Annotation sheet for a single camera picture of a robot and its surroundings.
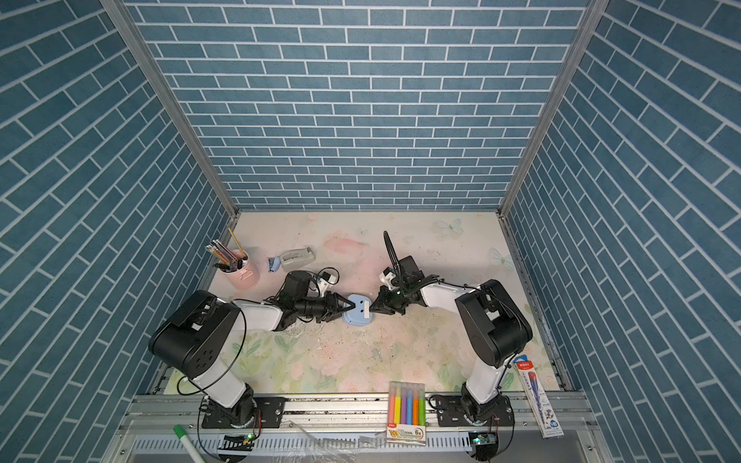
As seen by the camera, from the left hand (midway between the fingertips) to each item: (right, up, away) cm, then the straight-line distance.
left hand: (356, 312), depth 86 cm
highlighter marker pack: (+14, -23, -13) cm, 30 cm away
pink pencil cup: (-38, +12, +4) cm, 40 cm away
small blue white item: (-31, +13, +15) cm, 37 cm away
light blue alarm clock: (+1, -1, 0) cm, 1 cm away
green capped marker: (-41, -26, -17) cm, 51 cm away
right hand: (+4, 0, +2) cm, 5 cm away
